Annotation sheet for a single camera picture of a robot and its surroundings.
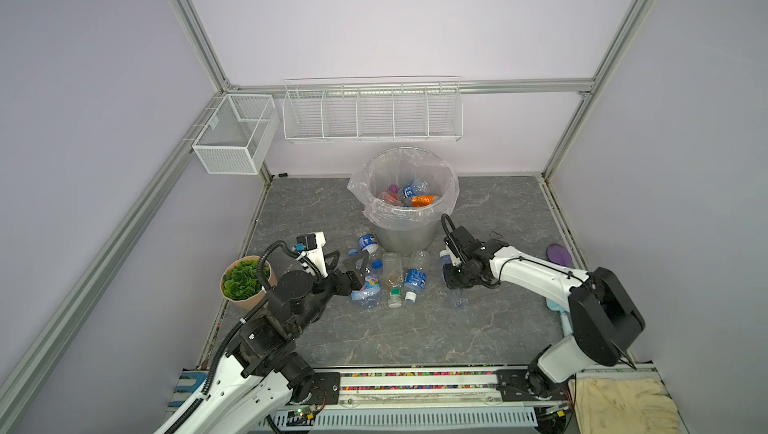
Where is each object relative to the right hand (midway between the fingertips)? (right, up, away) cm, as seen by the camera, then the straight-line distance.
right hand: (451, 282), depth 88 cm
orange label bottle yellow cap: (-8, +25, +1) cm, 26 cm away
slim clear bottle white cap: (+1, -2, -6) cm, 6 cm away
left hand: (-26, +11, -21) cm, 35 cm away
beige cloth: (+38, -25, -17) cm, 49 cm away
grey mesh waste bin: (-13, +11, +5) cm, 18 cm away
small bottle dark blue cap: (-26, +11, +8) cm, 29 cm away
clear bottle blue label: (-11, +2, -1) cm, 11 cm away
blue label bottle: (-10, +29, +7) cm, 31 cm away
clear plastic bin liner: (-15, +36, +6) cm, 39 cm away
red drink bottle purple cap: (-18, +26, +10) cm, 33 cm away
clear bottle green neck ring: (-18, +1, +3) cm, 18 cm away
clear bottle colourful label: (-24, -3, 0) cm, 25 cm away
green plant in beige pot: (-59, +2, -7) cm, 60 cm away
